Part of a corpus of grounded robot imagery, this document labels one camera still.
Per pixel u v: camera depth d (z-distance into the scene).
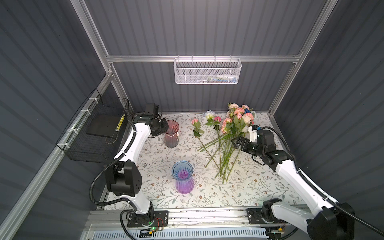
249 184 0.85
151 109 0.67
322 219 0.38
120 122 0.77
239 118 1.02
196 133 1.05
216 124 1.12
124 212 0.65
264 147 0.60
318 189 0.43
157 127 0.73
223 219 0.74
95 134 0.73
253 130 0.72
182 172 0.71
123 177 0.45
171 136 0.88
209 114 1.12
